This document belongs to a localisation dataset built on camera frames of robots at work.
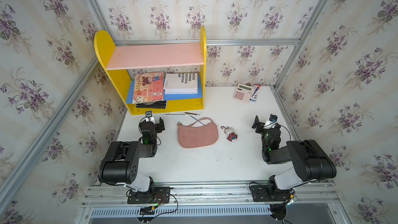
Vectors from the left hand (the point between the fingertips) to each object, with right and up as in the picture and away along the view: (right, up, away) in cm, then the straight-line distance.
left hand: (155, 119), depth 92 cm
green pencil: (+10, +2, +11) cm, 15 cm away
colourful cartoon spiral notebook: (-7, +20, +8) cm, 23 cm away
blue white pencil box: (+69, +18, +23) cm, 75 cm away
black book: (-1, +9, +13) cm, 15 cm away
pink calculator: (+60, +17, +22) cm, 66 cm away
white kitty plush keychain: (+46, -10, -2) cm, 47 cm away
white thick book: (+15, +23, +6) cm, 28 cm away
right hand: (+66, +1, -3) cm, 66 cm away
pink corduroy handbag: (+22, -11, -1) cm, 24 cm away
